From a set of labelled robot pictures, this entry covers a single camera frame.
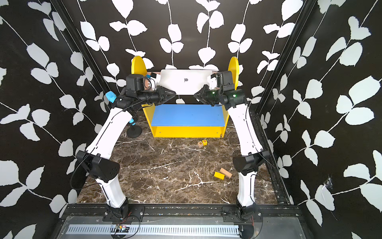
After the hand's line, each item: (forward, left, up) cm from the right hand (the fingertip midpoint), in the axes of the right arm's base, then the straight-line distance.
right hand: (193, 91), depth 72 cm
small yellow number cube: (-4, -7, -40) cm, 41 cm away
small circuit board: (-52, +35, -42) cm, 75 cm away
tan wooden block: (-24, -20, -42) cm, 52 cm away
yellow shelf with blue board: (+5, +4, -27) cm, 28 cm away
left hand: (-1, +8, +1) cm, 9 cm away
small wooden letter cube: (-5, -4, -39) cm, 40 cm away
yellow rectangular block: (-26, -15, -41) cm, 51 cm away
